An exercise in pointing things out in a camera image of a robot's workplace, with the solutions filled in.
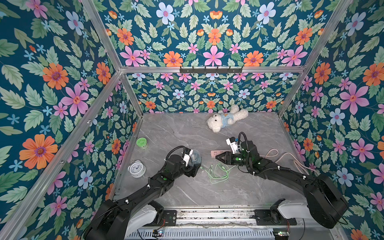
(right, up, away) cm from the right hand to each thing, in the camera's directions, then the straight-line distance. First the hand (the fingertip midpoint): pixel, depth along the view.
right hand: (220, 154), depth 80 cm
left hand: (-13, -4, +3) cm, 14 cm away
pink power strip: (-1, -2, +15) cm, 15 cm away
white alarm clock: (-48, -10, +7) cm, 50 cm away
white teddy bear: (0, +18, +24) cm, 30 cm away
